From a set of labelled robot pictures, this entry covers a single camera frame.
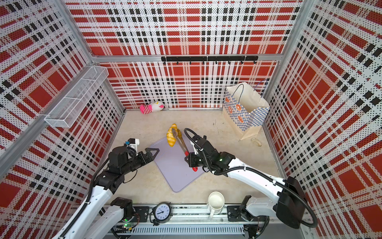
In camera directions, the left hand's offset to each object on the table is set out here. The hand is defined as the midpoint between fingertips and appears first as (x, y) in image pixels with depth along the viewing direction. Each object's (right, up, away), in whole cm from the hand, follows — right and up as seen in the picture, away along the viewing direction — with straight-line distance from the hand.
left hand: (155, 155), depth 76 cm
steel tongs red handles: (+10, +10, +10) cm, 18 cm away
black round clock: (+4, -28, -5) cm, 29 cm away
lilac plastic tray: (+6, -6, +12) cm, 15 cm away
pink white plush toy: (-12, +30, +38) cm, 50 cm away
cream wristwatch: (+63, +5, +24) cm, 67 cm away
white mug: (+32, -26, +2) cm, 41 cm away
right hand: (+17, -2, -2) cm, 17 cm away
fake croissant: (+7, +9, +8) cm, 13 cm away
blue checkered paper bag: (+50, +24, +9) cm, 56 cm away
